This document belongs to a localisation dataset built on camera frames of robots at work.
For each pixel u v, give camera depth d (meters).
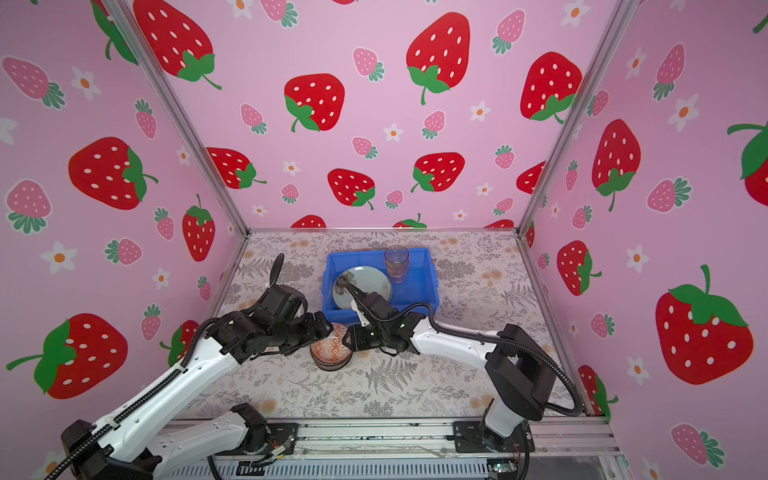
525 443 0.70
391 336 0.62
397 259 1.03
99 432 0.38
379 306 0.64
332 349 0.82
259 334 0.52
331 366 0.78
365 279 1.02
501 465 0.71
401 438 0.76
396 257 1.02
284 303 0.57
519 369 0.44
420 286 1.07
